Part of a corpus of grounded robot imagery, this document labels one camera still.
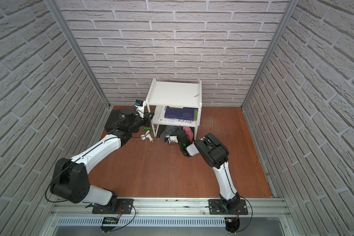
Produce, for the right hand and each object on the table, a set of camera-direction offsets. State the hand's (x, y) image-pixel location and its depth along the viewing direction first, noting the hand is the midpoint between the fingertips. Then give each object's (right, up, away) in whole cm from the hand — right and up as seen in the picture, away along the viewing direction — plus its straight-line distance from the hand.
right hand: (182, 127), depth 103 cm
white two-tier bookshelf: (-4, +14, -29) cm, 33 cm away
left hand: (-21, +12, -19) cm, 30 cm away
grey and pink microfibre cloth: (-9, -2, -5) cm, 10 cm away
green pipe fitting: (-27, -1, 0) cm, 27 cm away
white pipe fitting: (-24, -6, -3) cm, 25 cm away
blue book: (+2, +9, -15) cm, 18 cm away
